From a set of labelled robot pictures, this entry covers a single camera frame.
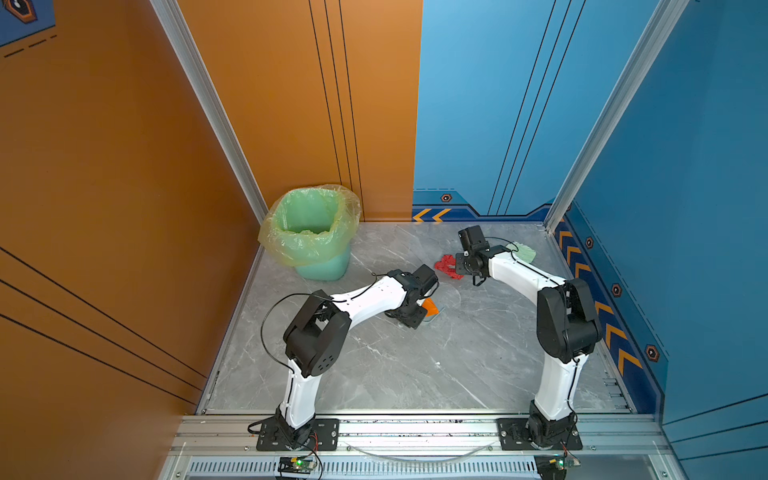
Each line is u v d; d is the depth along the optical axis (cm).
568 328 51
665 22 71
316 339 50
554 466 70
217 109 87
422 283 72
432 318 91
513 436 72
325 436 74
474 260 71
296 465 71
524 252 109
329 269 99
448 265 104
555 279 55
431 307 95
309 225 103
